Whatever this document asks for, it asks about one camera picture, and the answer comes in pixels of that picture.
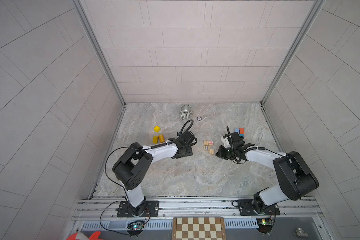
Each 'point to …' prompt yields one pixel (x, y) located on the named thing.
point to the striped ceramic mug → (185, 112)
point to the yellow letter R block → (206, 147)
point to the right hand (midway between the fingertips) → (214, 154)
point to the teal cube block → (241, 135)
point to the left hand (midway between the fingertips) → (191, 150)
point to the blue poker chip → (199, 118)
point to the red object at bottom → (79, 236)
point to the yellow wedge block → (155, 139)
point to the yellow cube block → (157, 128)
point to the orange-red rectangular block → (241, 130)
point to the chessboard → (198, 228)
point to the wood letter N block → (210, 143)
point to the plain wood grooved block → (206, 143)
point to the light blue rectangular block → (236, 130)
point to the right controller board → (265, 225)
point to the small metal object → (300, 232)
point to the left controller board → (135, 227)
